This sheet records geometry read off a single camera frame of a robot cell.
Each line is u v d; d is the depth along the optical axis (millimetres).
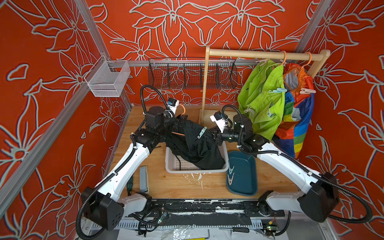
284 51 871
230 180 810
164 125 600
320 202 385
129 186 790
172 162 874
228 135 624
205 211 728
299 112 697
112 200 393
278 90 656
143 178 785
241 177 829
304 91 617
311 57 623
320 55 624
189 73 1005
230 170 849
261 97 781
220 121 626
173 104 603
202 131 681
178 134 796
